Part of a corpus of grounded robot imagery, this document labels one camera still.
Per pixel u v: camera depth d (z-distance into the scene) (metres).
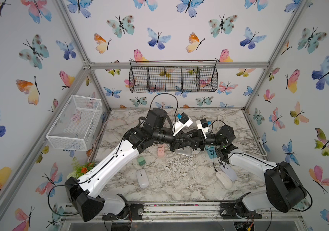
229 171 0.86
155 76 0.98
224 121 1.11
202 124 0.61
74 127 0.88
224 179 0.82
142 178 0.84
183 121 0.53
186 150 1.00
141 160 0.90
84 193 0.38
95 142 1.07
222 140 0.64
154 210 0.76
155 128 0.51
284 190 0.43
